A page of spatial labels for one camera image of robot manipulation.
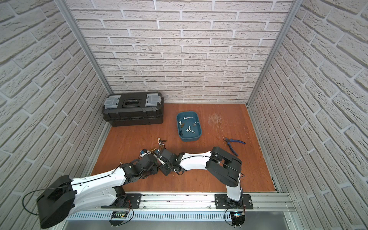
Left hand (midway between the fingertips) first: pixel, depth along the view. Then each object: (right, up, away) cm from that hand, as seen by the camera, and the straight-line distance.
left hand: (160, 164), depth 85 cm
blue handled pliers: (+45, +13, +12) cm, 49 cm away
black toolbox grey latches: (-19, +35, +8) cm, 40 cm away
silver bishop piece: (+22, +23, +19) cm, 37 cm away
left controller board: (-20, -22, -13) cm, 32 cm away
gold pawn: (-3, +13, +12) cm, 18 cm away
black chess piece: (+11, +18, +14) cm, 26 cm away
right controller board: (+43, -22, -14) cm, 50 cm away
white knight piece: (+11, +25, +21) cm, 34 cm away
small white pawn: (+21, +18, +15) cm, 32 cm away
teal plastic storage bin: (+21, +29, +21) cm, 42 cm away
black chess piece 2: (0, +12, +12) cm, 17 cm away
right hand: (+3, -1, +1) cm, 3 cm away
